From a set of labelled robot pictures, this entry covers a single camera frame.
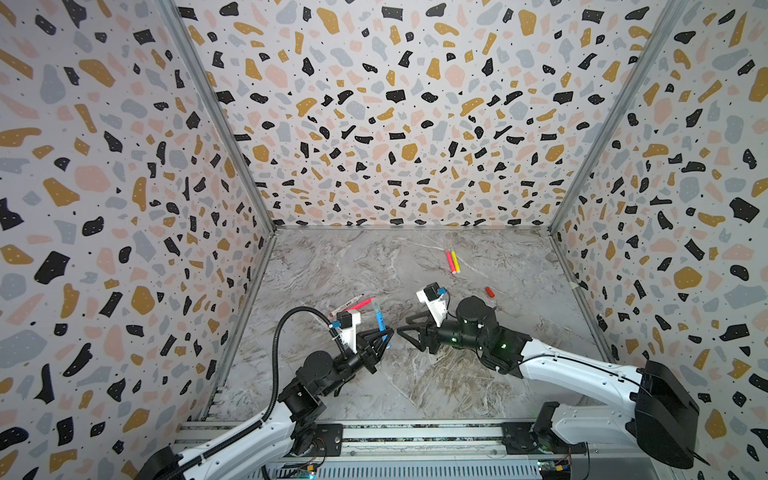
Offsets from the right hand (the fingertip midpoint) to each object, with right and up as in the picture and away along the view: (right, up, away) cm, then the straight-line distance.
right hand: (398, 324), depth 70 cm
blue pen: (-6, -5, +25) cm, 27 cm away
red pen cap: (+31, +3, +34) cm, 46 cm away
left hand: (-2, -1, 0) cm, 2 cm away
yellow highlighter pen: (+21, +14, +41) cm, 48 cm away
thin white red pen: (-18, -1, +28) cm, 33 cm away
